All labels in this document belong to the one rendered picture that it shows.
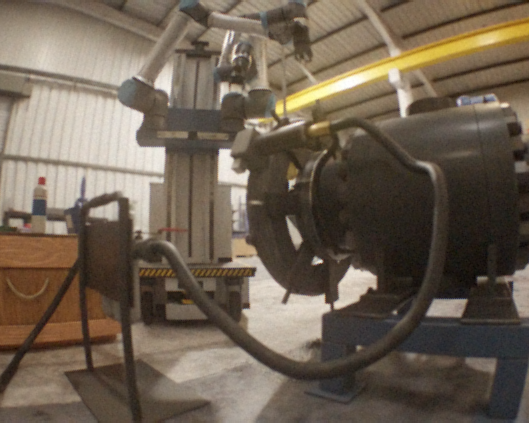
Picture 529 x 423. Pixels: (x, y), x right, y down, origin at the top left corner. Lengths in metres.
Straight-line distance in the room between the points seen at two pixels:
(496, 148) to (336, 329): 0.64
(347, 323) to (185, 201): 1.37
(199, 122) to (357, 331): 1.56
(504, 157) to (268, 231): 0.75
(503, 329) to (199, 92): 2.05
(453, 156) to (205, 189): 1.45
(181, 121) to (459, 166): 1.60
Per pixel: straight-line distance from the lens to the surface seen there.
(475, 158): 0.87
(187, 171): 1.98
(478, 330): 0.77
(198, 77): 2.23
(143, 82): 1.77
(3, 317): 1.33
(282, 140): 0.94
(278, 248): 1.05
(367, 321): 0.82
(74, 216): 1.34
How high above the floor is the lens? 0.45
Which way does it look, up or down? 6 degrees up
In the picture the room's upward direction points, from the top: 1 degrees counter-clockwise
